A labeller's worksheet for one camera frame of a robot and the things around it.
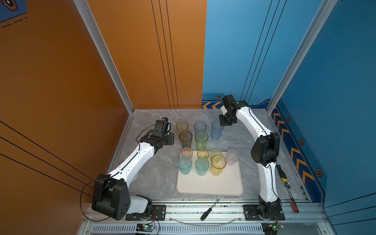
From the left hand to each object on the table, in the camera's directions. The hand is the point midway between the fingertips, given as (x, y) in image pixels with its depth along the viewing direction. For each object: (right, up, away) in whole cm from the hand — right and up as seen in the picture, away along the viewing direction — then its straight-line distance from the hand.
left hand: (170, 135), depth 86 cm
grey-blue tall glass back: (+19, +5, +12) cm, 23 cm away
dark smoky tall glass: (+9, -2, +4) cm, 10 cm away
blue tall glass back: (+29, +2, +10) cm, 31 cm away
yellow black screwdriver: (+66, -22, -1) cm, 70 cm away
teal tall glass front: (+9, -18, +1) cm, 20 cm away
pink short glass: (+10, -11, +5) cm, 16 cm away
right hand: (+33, +7, +9) cm, 35 cm away
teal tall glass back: (+19, -19, +2) cm, 27 cm away
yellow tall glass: (+28, -16, -4) cm, 32 cm away
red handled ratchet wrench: (+67, -28, -5) cm, 72 cm away
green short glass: (+28, -11, +4) cm, 30 cm away
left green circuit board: (-12, -44, -15) cm, 48 cm away
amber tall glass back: (+6, +5, +12) cm, 14 cm away
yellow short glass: (+21, -12, +4) cm, 24 cm away
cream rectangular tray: (+36, -29, 0) cm, 46 cm away
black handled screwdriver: (+21, -38, -12) cm, 46 cm away
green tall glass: (+19, -2, +6) cm, 20 cm away
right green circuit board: (+52, -44, -16) cm, 70 cm away
